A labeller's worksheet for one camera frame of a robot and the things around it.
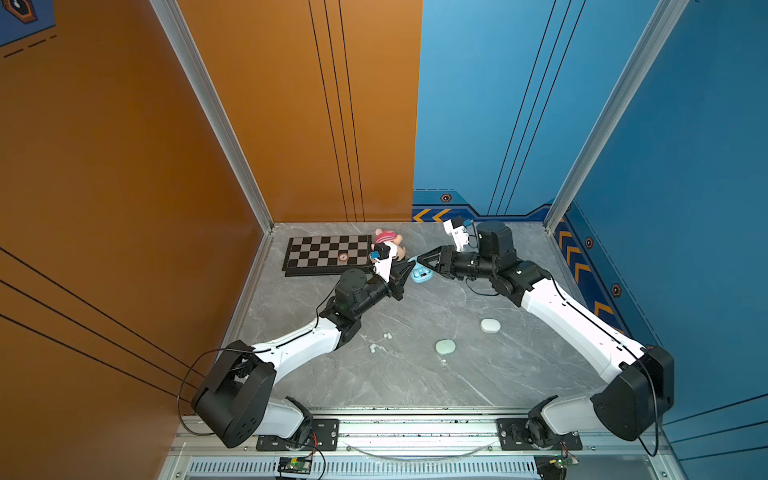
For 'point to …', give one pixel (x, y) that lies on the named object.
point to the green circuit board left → (294, 465)
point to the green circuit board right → (563, 461)
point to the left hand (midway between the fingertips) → (414, 261)
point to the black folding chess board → (327, 255)
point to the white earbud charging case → (490, 325)
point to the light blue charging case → (420, 274)
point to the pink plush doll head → (387, 236)
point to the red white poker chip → (343, 257)
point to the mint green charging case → (445, 347)
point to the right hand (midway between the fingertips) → (419, 261)
